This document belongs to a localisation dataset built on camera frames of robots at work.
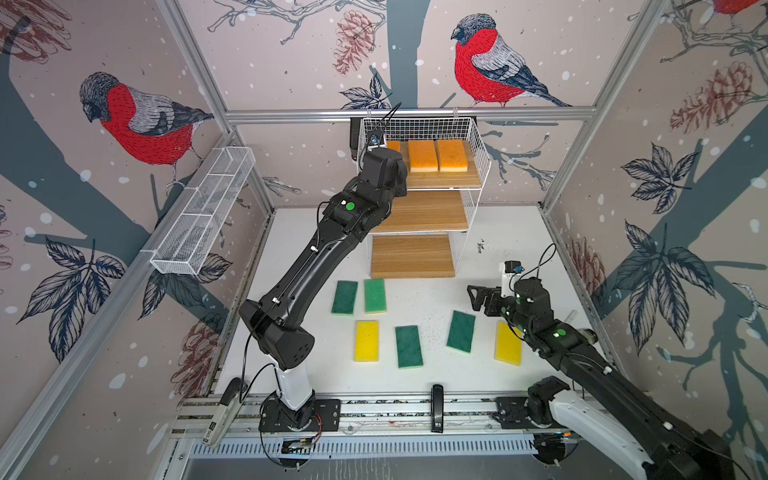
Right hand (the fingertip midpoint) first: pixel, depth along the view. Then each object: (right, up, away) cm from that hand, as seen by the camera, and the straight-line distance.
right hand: (478, 292), depth 81 cm
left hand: (-24, +32, -11) cm, 42 cm away
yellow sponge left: (-32, -15, +4) cm, 35 cm away
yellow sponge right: (+9, -15, +1) cm, 18 cm away
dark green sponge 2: (-19, -16, +3) cm, 25 cm away
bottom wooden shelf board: (-17, +8, +24) cm, 30 cm away
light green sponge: (-29, -4, +14) cm, 33 cm away
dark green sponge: (-39, -4, +13) cm, 42 cm away
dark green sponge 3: (-3, -13, +6) cm, 15 cm away
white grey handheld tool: (-64, -25, -8) cm, 70 cm away
